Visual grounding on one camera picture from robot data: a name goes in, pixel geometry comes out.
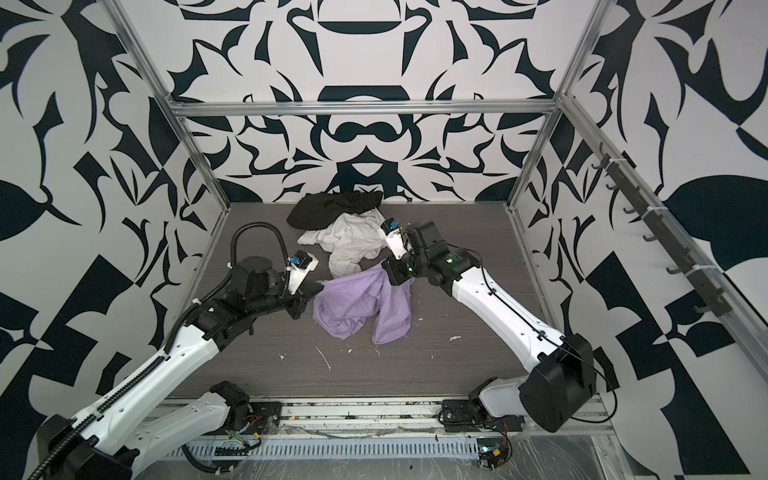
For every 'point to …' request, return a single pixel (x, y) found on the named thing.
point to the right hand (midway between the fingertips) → (387, 260)
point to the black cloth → (314, 208)
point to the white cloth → (350, 240)
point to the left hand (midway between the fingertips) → (320, 279)
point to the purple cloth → (342, 304)
